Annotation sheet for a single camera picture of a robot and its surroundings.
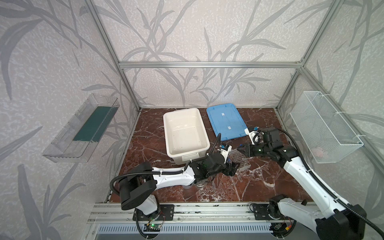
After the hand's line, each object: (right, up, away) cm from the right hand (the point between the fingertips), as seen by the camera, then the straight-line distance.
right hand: (238, 143), depth 78 cm
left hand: (-1, -8, -2) cm, 8 cm away
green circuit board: (-43, -39, -7) cm, 59 cm away
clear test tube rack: (+5, -11, +14) cm, 18 cm away
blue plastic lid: (-1, +13, +35) cm, 37 cm away
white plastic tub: (-31, +1, +24) cm, 39 cm away
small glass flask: (-20, -21, 0) cm, 29 cm away
